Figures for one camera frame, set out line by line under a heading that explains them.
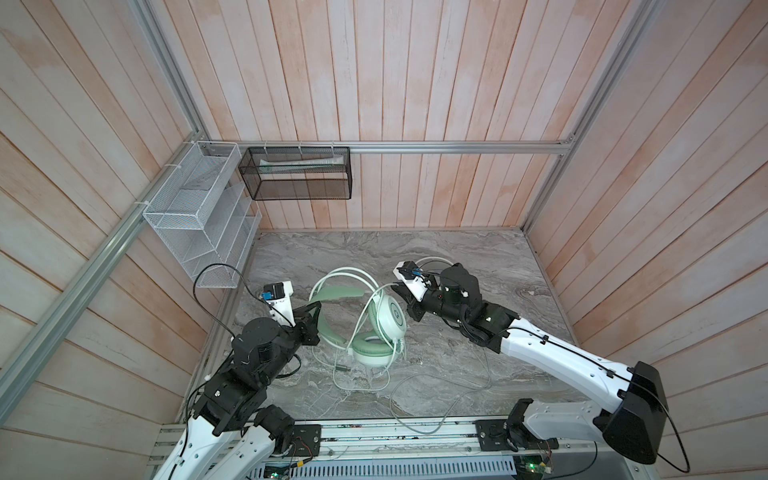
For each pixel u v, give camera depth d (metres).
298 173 1.03
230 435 0.45
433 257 1.11
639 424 0.38
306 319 0.56
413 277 0.60
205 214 0.71
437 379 0.84
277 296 0.55
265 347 0.46
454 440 0.75
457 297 0.55
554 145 0.95
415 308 0.64
